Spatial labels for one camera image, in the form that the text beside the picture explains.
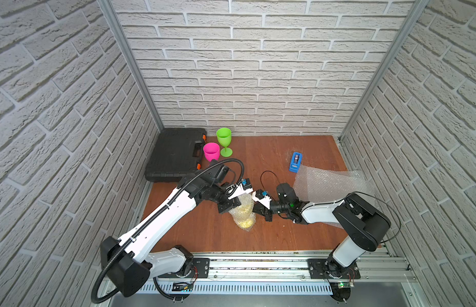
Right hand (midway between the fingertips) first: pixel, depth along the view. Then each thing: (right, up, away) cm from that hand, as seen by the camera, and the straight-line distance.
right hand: (253, 208), depth 85 cm
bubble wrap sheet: (+32, +8, +13) cm, 36 cm away
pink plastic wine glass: (-21, +26, +10) cm, 35 cm away
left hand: (-6, +7, -12) cm, 15 cm away
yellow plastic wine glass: (-3, +4, -13) cm, 14 cm away
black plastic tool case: (-40, +25, +17) cm, 51 cm away
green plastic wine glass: (-15, +35, +15) cm, 41 cm away
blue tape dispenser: (+25, +20, +19) cm, 37 cm away
